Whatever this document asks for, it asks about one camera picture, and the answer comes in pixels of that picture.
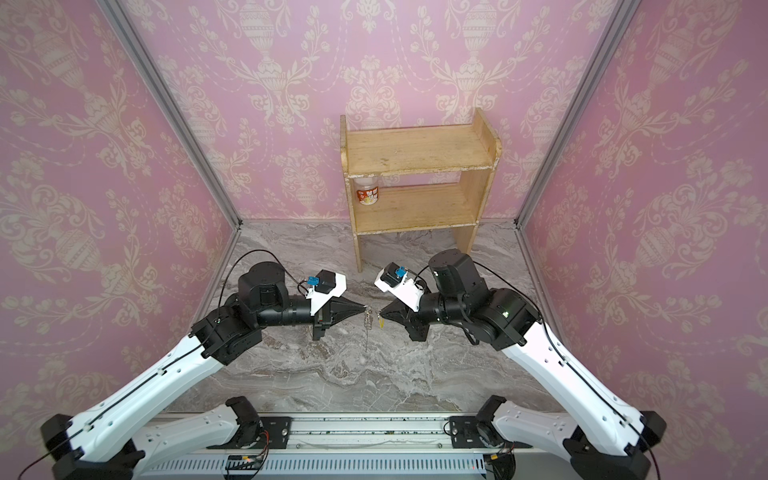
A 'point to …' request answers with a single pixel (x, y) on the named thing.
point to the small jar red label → (367, 189)
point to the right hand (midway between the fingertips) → (386, 310)
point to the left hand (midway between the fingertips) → (361, 311)
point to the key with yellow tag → (381, 322)
